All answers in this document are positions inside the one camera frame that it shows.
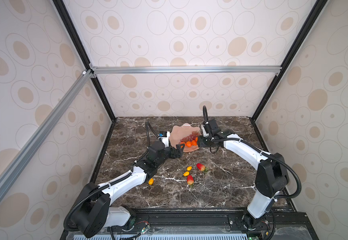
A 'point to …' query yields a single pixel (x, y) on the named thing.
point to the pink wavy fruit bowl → (179, 132)
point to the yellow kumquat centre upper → (189, 168)
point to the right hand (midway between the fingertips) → (200, 141)
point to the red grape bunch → (194, 134)
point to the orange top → (194, 142)
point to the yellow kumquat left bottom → (151, 181)
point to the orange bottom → (188, 144)
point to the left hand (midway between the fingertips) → (182, 143)
